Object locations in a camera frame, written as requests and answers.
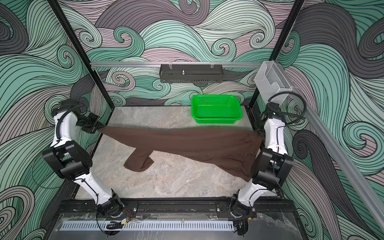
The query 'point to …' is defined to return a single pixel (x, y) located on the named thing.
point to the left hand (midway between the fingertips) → (103, 122)
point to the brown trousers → (233, 151)
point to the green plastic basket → (216, 108)
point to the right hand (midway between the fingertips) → (261, 129)
